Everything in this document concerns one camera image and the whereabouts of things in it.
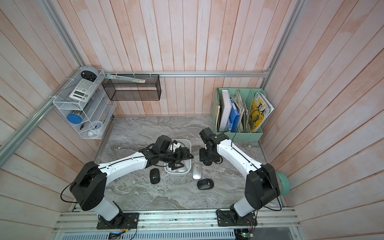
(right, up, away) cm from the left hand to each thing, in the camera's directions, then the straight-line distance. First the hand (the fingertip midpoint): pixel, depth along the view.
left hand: (188, 162), depth 79 cm
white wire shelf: (-51, +31, +6) cm, 60 cm away
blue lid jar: (-60, +24, -2) cm, 65 cm away
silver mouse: (+5, -7, +11) cm, 14 cm away
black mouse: (+11, -1, +3) cm, 11 cm away
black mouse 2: (-20, -9, +7) cm, 23 cm away
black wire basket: (-49, +46, +26) cm, 72 cm away
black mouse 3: (+10, -14, +5) cm, 18 cm away
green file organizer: (+42, +43, +25) cm, 65 cm away
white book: (+23, +31, +11) cm, 40 cm away
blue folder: (+29, +22, +16) cm, 40 cm away
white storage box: (-1, -7, +11) cm, 13 cm away
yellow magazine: (+48, +32, +19) cm, 61 cm away
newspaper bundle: (+37, +22, +20) cm, 48 cm away
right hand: (+10, +2, +6) cm, 12 cm away
